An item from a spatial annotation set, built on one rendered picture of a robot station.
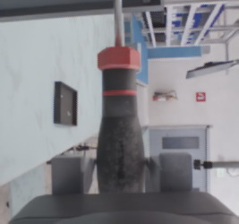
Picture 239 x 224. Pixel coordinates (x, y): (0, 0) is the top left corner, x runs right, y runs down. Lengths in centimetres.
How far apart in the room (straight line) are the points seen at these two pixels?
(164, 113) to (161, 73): 87
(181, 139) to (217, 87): 136
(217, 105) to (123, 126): 665
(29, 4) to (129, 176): 23
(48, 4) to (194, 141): 660
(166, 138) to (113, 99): 668
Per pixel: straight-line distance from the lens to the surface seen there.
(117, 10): 18
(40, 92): 53
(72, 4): 32
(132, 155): 16
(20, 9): 34
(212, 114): 679
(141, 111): 99
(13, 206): 198
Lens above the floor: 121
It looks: 9 degrees down
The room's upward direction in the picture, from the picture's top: 89 degrees clockwise
